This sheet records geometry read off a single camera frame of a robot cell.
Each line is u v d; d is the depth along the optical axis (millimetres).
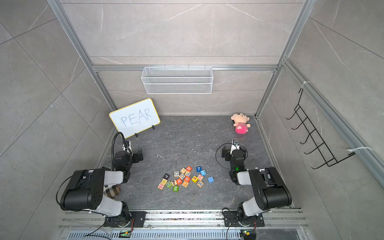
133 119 1017
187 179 858
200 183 843
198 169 902
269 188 460
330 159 577
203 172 880
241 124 1077
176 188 822
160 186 836
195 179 857
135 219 734
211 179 861
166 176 876
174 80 1004
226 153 837
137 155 858
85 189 456
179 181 857
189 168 902
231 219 728
